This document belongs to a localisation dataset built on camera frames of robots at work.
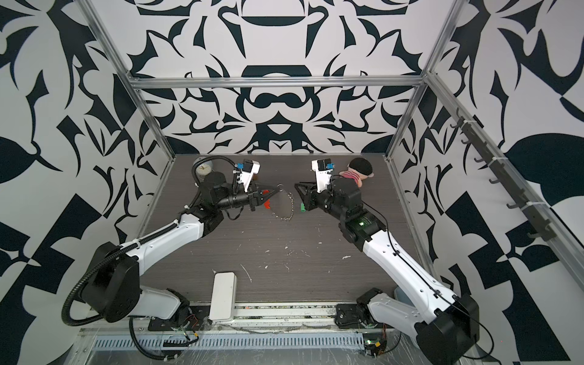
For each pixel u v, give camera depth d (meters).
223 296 0.77
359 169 1.05
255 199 0.66
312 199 0.63
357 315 0.74
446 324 0.38
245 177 0.67
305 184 0.65
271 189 0.71
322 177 0.62
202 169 1.07
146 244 0.48
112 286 0.42
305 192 0.70
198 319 0.73
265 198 0.71
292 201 0.74
